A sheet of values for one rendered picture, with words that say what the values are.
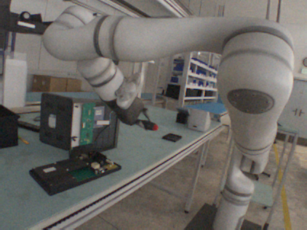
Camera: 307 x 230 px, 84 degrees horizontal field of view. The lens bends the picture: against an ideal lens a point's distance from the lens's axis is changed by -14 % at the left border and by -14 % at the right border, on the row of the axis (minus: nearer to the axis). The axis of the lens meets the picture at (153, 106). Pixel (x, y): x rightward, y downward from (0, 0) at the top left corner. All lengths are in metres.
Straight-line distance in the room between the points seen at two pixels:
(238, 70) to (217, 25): 0.08
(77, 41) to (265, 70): 0.26
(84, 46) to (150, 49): 0.11
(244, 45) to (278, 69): 0.05
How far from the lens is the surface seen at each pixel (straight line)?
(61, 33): 0.34
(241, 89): 0.22
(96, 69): 0.40
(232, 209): 0.68
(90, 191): 0.58
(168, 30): 0.28
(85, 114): 0.72
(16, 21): 0.97
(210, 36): 0.28
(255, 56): 0.22
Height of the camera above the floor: 1.32
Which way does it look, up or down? 8 degrees down
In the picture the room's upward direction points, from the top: 9 degrees clockwise
